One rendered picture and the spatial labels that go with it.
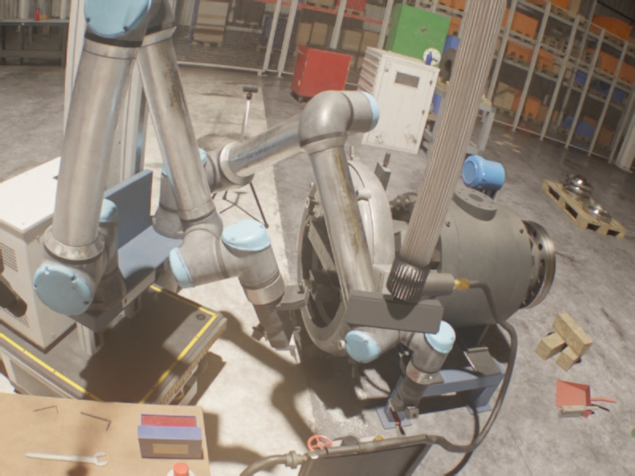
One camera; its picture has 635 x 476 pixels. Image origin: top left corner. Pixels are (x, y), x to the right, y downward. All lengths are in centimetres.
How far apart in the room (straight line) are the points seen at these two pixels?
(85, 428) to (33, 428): 15
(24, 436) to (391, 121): 508
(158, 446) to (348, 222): 72
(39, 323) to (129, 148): 67
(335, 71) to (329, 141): 599
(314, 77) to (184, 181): 601
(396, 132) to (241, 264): 481
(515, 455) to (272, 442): 113
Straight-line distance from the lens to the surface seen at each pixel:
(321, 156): 109
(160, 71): 97
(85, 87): 86
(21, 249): 150
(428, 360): 123
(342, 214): 108
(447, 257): 176
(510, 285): 199
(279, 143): 136
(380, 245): 151
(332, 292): 169
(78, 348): 175
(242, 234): 95
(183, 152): 101
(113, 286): 127
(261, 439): 189
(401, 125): 566
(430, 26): 900
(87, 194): 94
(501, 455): 223
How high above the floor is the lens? 153
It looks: 29 degrees down
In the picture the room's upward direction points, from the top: 13 degrees clockwise
